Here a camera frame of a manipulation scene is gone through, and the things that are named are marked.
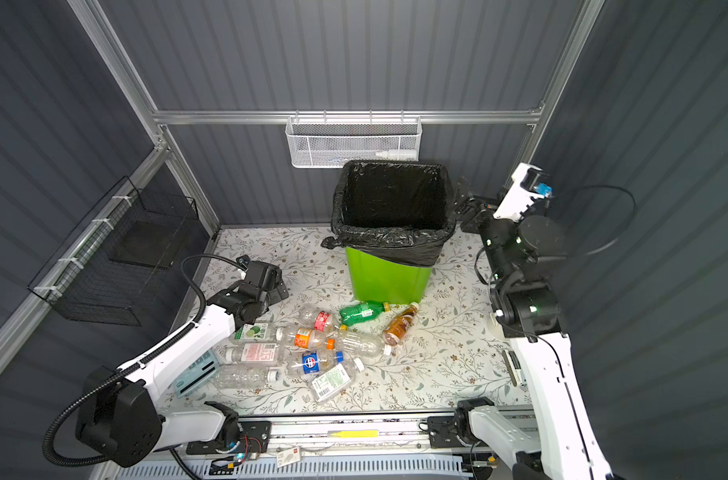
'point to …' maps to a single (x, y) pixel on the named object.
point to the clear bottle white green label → (331, 381)
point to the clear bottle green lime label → (258, 331)
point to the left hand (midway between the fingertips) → (266, 289)
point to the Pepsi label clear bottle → (314, 362)
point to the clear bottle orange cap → (304, 338)
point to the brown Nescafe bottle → (397, 328)
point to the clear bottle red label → (317, 319)
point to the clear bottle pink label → (254, 353)
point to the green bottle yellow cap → (362, 311)
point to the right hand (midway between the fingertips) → (479, 184)
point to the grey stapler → (514, 368)
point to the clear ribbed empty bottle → (239, 376)
